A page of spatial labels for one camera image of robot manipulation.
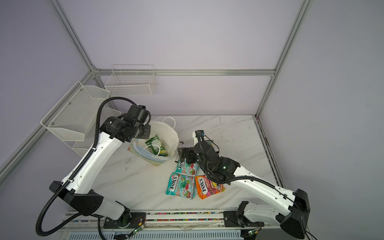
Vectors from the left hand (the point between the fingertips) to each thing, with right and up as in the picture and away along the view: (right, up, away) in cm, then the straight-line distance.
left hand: (141, 131), depth 72 cm
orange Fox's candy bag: (+33, -31, +10) cm, 46 cm away
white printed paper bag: (+7, -7, +18) cm, 20 cm away
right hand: (+21, -8, -2) cm, 23 cm away
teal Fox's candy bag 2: (+19, -30, +10) cm, 37 cm away
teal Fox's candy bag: (+20, -22, +16) cm, 34 cm away
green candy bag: (+3, -9, +17) cm, 19 cm away
